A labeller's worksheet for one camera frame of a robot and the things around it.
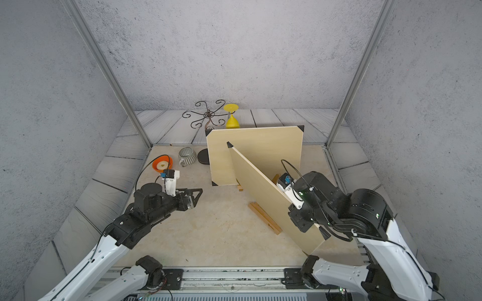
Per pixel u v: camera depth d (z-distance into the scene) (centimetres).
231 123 96
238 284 73
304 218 47
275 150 89
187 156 106
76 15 72
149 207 52
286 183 48
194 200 65
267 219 83
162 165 108
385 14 72
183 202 61
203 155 117
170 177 62
